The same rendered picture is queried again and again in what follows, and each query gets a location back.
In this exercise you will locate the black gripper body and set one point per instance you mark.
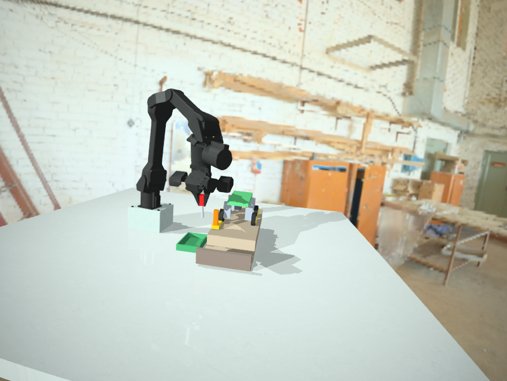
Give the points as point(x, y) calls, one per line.
point(224, 184)

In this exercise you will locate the green wheeled trolley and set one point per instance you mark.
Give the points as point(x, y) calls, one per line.
point(243, 199)

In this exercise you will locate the red-headed pin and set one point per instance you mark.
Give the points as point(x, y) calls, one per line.
point(201, 203)

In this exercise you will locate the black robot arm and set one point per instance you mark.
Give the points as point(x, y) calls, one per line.
point(206, 146)

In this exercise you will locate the tan sloped ramp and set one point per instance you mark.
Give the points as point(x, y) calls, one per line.
point(233, 245)

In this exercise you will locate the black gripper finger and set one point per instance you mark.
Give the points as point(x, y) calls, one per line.
point(206, 194)
point(196, 196)

